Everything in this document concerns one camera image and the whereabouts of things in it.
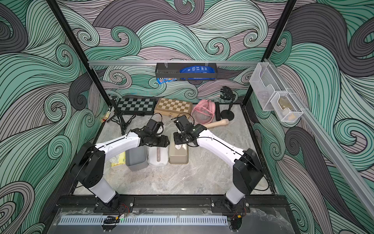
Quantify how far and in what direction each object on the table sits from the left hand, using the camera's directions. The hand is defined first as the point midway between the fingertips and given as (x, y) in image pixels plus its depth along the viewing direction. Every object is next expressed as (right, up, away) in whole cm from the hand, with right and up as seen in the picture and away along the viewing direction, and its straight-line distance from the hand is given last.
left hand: (166, 140), depth 89 cm
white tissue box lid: (-5, -10, +2) cm, 11 cm away
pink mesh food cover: (+26, +18, +25) cm, 41 cm away
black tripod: (-32, +24, -5) cm, 40 cm away
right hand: (+8, +2, -6) cm, 10 cm away
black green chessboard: (-28, +24, +26) cm, 45 cm away
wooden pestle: (+41, +11, +18) cm, 46 cm away
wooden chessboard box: (+3, +22, +24) cm, 32 cm away
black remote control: (+38, +18, +23) cm, 48 cm away
